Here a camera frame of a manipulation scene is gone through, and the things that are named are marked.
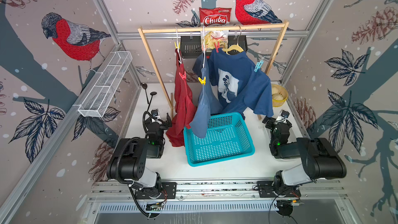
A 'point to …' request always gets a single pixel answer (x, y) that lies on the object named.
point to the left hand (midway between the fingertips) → (161, 111)
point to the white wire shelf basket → (103, 85)
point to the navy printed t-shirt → (235, 86)
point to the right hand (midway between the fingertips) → (275, 113)
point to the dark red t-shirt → (184, 116)
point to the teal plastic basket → (228, 137)
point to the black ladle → (144, 86)
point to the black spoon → (152, 93)
